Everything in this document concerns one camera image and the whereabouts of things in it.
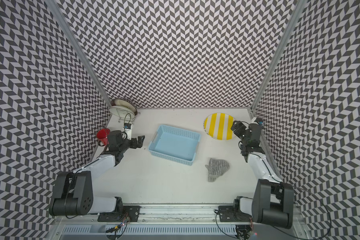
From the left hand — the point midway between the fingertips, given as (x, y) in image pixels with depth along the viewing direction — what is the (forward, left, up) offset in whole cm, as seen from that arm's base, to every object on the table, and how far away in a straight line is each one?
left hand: (136, 136), depth 92 cm
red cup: (+4, +24, -4) cm, 25 cm away
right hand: (+1, -61, +7) cm, 61 cm away
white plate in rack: (+20, +12, +3) cm, 24 cm away
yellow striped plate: (+15, -54, -9) cm, 57 cm away
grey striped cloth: (-18, -48, -6) cm, 52 cm away
